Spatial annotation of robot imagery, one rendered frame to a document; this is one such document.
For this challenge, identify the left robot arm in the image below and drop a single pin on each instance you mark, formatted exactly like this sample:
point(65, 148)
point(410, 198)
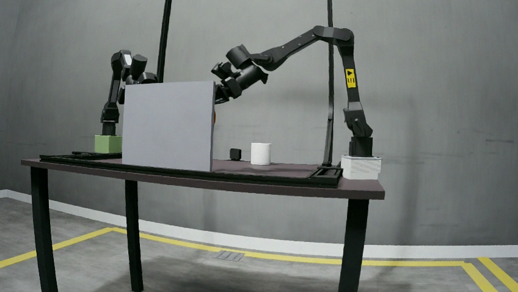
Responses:
point(273, 58)

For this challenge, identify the white mug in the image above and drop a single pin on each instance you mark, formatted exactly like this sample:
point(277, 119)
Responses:
point(260, 154)

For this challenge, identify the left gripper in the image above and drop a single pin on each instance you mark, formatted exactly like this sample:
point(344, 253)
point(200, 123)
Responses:
point(231, 89)

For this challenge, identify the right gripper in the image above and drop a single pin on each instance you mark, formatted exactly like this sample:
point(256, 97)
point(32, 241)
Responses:
point(121, 95)

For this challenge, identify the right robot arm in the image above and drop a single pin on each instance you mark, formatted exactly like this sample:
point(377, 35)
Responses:
point(133, 70)

